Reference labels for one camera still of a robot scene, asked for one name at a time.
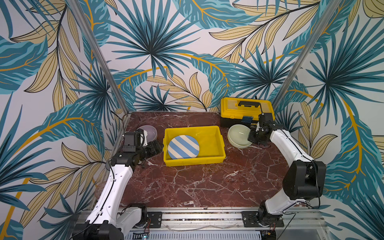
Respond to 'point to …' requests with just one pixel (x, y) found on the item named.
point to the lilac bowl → (152, 132)
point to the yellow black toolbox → (235, 111)
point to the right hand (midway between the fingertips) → (249, 138)
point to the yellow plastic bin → (211, 140)
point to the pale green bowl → (238, 135)
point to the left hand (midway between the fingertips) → (158, 147)
